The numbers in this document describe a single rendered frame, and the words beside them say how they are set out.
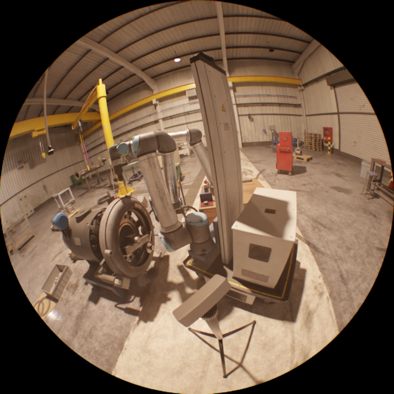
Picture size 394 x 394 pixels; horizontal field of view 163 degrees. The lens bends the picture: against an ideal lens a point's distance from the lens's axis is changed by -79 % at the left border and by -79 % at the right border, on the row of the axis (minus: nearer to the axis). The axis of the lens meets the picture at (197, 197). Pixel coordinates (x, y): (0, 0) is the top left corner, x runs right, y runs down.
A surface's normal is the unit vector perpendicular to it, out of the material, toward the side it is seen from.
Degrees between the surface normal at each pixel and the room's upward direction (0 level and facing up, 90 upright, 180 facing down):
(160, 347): 0
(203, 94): 90
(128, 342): 0
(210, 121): 90
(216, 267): 0
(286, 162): 90
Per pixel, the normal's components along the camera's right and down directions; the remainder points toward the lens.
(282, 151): -0.64, 0.43
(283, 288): -0.18, -0.89
